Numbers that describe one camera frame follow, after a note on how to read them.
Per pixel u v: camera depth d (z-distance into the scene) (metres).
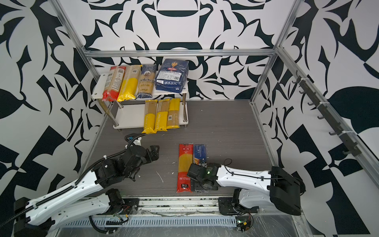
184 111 0.91
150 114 1.00
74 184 0.45
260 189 0.44
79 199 0.47
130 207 0.73
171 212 0.74
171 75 0.75
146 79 0.79
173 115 0.99
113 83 0.76
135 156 0.52
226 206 0.74
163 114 1.00
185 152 0.91
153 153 0.66
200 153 0.89
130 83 0.78
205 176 0.60
